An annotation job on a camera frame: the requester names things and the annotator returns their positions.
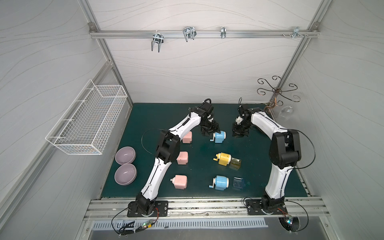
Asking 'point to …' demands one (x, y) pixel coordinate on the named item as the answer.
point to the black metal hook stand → (277, 96)
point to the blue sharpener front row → (220, 182)
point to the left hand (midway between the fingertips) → (218, 134)
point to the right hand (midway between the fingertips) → (234, 134)
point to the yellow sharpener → (223, 158)
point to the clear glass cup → (286, 112)
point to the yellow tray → (235, 163)
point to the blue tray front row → (238, 183)
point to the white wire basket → (86, 126)
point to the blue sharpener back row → (219, 138)
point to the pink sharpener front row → (180, 181)
